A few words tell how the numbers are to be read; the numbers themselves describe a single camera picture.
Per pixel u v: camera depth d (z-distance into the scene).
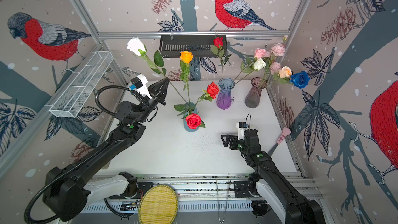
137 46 0.48
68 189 0.38
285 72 0.66
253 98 1.01
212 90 0.71
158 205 0.70
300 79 0.63
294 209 0.42
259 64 0.70
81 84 0.78
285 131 0.91
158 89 0.58
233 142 0.74
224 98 0.99
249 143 0.65
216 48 0.85
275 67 0.83
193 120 0.55
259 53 0.76
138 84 0.52
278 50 0.81
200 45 1.07
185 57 0.72
